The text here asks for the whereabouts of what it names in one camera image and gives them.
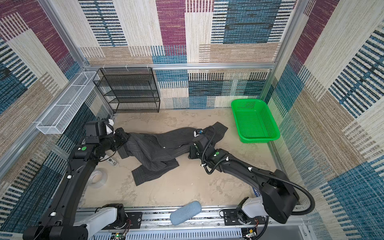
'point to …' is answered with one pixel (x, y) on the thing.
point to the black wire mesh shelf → (129, 90)
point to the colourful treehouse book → (257, 193)
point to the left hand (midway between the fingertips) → (131, 131)
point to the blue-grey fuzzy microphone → (185, 212)
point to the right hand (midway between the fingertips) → (193, 150)
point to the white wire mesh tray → (60, 118)
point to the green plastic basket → (254, 122)
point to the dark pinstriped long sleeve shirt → (159, 151)
